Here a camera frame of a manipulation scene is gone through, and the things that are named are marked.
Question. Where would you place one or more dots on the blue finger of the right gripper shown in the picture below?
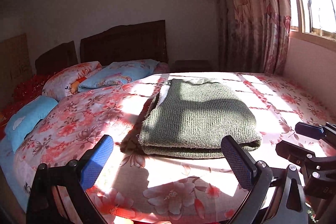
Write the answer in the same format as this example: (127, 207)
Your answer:
(293, 153)
(314, 132)

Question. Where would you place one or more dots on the light blue cloud pillow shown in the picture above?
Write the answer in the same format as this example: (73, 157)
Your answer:
(24, 120)

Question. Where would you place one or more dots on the green knitted sweater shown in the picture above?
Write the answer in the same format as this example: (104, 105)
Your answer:
(188, 119)

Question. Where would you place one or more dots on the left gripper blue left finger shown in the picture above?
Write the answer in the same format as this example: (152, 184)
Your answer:
(94, 160)

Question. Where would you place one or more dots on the dark wooden nightstand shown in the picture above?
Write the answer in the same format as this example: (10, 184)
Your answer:
(180, 66)

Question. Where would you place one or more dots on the pink cartoon pillow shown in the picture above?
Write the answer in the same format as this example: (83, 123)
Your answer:
(65, 83)

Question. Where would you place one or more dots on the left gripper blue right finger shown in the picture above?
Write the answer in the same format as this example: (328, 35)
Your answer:
(241, 162)

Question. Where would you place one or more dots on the red blanket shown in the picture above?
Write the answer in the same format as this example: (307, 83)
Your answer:
(23, 94)

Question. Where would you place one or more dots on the smaller dark wooden headboard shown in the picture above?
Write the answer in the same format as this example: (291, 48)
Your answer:
(56, 59)

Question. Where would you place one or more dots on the brown wooden board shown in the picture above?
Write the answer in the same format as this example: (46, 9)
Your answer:
(15, 66)

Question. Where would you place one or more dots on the blue floral pillow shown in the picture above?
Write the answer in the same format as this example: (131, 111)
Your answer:
(119, 73)

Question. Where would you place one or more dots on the floral pink curtain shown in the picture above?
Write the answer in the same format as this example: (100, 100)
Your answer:
(253, 35)

